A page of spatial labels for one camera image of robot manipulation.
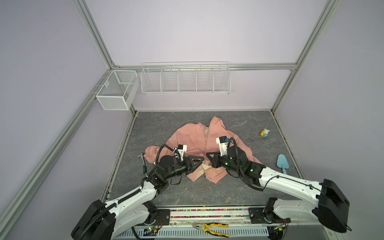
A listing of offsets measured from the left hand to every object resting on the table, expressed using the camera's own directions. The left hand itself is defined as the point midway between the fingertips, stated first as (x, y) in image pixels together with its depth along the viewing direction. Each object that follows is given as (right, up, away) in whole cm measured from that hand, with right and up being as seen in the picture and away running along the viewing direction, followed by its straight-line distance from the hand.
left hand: (204, 163), depth 71 cm
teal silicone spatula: (+50, -5, +21) cm, 54 cm away
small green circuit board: (-27, -34, +1) cm, 44 cm away
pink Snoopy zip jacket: (-3, +9, +29) cm, 30 cm away
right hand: (+1, +3, +4) cm, 5 cm away
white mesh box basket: (-57, +42, +30) cm, 77 cm away
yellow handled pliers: (0, -30, -1) cm, 30 cm away
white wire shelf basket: (-11, +50, +27) cm, 58 cm away
